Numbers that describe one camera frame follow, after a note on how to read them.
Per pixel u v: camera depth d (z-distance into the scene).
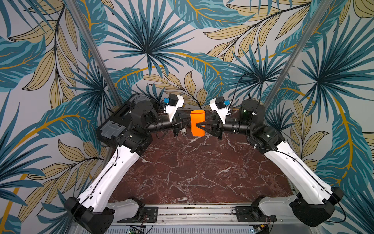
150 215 0.73
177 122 0.49
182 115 0.51
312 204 0.40
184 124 0.55
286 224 0.68
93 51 0.83
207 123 0.52
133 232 0.71
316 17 0.72
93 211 0.36
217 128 0.49
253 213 0.65
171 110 0.48
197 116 0.53
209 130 0.55
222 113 0.48
